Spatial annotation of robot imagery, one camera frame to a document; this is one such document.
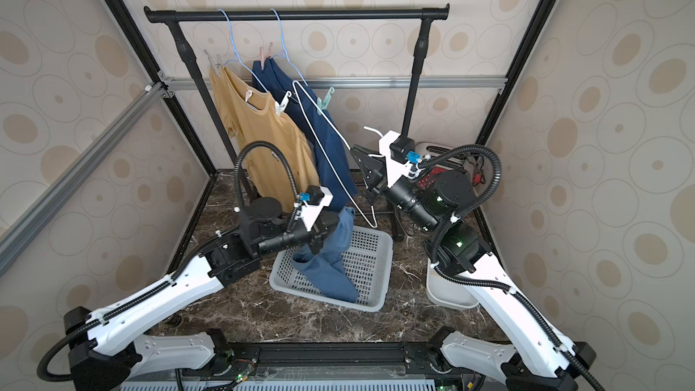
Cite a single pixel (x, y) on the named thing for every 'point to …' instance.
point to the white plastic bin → (444, 291)
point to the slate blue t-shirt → (323, 268)
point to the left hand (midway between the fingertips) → (351, 220)
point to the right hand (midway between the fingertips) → (367, 146)
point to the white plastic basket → (366, 261)
